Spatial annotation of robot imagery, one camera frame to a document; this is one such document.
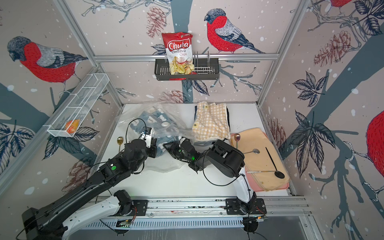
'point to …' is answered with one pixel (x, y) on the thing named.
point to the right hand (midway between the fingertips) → (163, 147)
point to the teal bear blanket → (163, 129)
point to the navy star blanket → (195, 109)
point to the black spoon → (279, 174)
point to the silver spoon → (255, 151)
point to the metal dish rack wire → (203, 70)
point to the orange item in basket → (71, 126)
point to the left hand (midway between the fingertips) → (157, 136)
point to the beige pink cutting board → (263, 170)
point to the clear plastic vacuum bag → (165, 162)
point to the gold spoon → (120, 140)
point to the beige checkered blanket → (212, 122)
